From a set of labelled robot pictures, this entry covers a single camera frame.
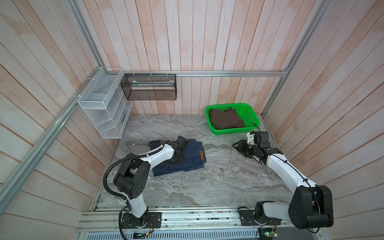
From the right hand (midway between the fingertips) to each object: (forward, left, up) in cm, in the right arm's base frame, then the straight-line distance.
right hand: (234, 145), depth 87 cm
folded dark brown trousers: (+29, -3, -8) cm, 31 cm away
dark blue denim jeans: (-4, +23, -10) cm, 25 cm away
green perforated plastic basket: (+38, -17, -9) cm, 42 cm away
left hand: (-9, +35, -10) cm, 37 cm away
